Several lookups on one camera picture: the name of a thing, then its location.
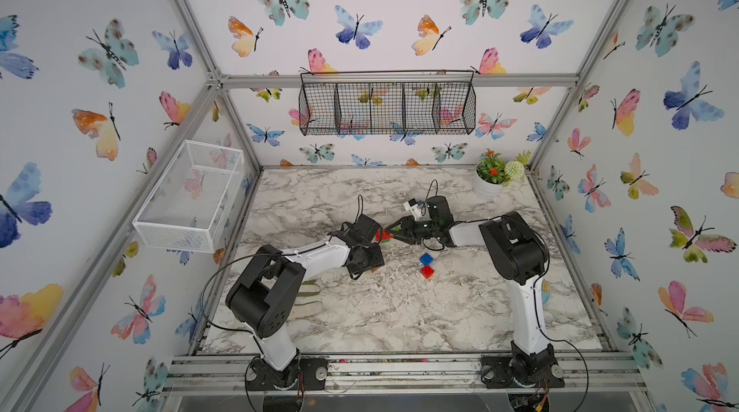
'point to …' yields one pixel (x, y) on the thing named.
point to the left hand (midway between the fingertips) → (382, 260)
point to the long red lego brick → (384, 235)
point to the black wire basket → (388, 108)
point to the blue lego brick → (426, 259)
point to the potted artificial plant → (492, 173)
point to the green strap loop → (309, 294)
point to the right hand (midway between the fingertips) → (392, 230)
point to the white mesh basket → (191, 196)
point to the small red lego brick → (427, 271)
